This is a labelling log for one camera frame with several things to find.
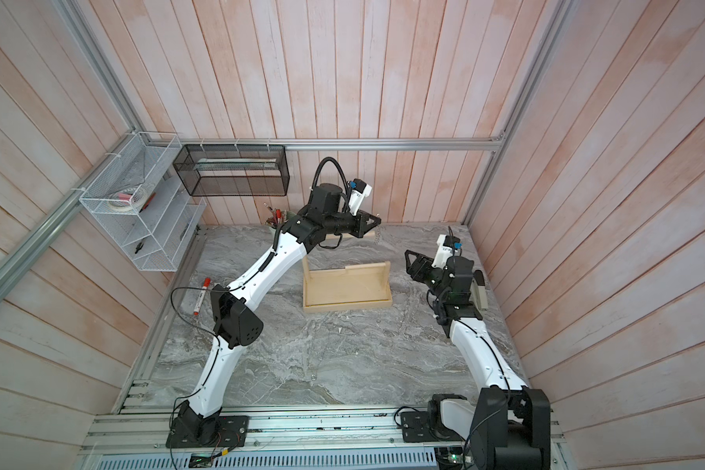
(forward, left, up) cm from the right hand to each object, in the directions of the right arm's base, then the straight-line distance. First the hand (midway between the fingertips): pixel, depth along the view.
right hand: (411, 251), depth 82 cm
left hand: (+5, +9, +6) cm, 12 cm away
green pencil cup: (+19, +40, -3) cm, 44 cm away
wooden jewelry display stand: (+1, +17, -21) cm, 27 cm away
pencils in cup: (+16, +42, -2) cm, 45 cm away
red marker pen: (+3, +70, -22) cm, 74 cm away
